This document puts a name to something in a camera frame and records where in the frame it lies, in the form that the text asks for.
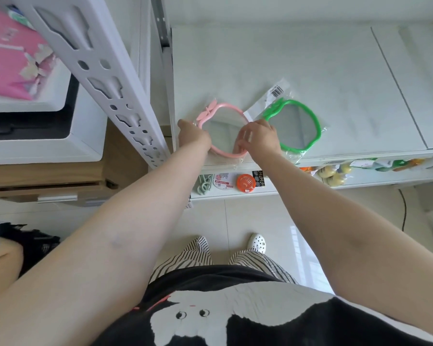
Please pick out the person's left hand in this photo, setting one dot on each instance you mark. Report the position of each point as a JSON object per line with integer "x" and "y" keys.
{"x": 195, "y": 136}

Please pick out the person's right hand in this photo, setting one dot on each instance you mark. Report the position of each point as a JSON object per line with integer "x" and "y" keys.
{"x": 261, "y": 140}

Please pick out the person's right forearm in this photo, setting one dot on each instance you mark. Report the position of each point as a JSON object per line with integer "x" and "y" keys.
{"x": 346, "y": 241}

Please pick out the person's left forearm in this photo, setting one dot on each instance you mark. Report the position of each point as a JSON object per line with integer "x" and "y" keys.
{"x": 112, "y": 248}

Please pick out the small black package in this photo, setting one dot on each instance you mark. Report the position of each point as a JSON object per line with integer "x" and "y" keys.
{"x": 258, "y": 179}

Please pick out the orange round lid container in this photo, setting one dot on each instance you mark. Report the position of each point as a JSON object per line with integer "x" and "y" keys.
{"x": 245, "y": 183}

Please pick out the mint green plastic rack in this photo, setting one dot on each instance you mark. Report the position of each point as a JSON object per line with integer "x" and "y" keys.
{"x": 204, "y": 184}

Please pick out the white red round pack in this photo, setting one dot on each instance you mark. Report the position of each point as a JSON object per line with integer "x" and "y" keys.
{"x": 223, "y": 180}

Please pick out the white dotted shoe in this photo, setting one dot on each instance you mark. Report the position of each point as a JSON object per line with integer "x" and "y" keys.
{"x": 257, "y": 243}

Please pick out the green white price label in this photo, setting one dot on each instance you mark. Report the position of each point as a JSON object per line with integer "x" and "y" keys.
{"x": 362, "y": 163}

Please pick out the white storage box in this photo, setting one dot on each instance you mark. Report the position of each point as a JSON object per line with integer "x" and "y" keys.
{"x": 57, "y": 97}
{"x": 83, "y": 133}

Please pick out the black white striped trousers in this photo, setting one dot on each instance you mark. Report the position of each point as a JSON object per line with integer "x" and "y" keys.
{"x": 187, "y": 259}

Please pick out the green pump bottle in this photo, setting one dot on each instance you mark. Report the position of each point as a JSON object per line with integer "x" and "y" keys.
{"x": 391, "y": 165}

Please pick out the brown cardboard box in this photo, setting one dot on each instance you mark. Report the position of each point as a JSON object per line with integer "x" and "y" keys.
{"x": 57, "y": 176}

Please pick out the orange pump bottle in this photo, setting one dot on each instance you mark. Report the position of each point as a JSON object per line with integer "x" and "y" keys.
{"x": 415, "y": 162}

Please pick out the black printed shirt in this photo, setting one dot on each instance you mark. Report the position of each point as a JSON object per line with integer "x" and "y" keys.
{"x": 238, "y": 302}

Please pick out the pink package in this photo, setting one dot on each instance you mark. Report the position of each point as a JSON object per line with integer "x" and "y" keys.
{"x": 7, "y": 68}

